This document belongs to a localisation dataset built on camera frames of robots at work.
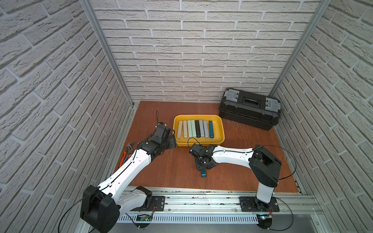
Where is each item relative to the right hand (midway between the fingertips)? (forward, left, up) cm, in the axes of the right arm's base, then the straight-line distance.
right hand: (202, 165), depth 87 cm
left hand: (+11, +17, +16) cm, 26 cm away
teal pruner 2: (+25, -9, +2) cm, 27 cm away
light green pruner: (+24, +4, +3) cm, 24 cm away
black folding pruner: (+25, +1, +4) cm, 26 cm away
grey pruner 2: (+21, -2, +4) cm, 22 cm away
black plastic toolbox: (+31, -35, +16) cm, 49 cm away
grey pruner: (+23, -5, +3) cm, 24 cm away
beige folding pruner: (+30, +13, +3) cm, 33 cm away
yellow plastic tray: (+25, -14, +2) cm, 29 cm away
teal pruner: (-6, 0, +3) cm, 7 cm away
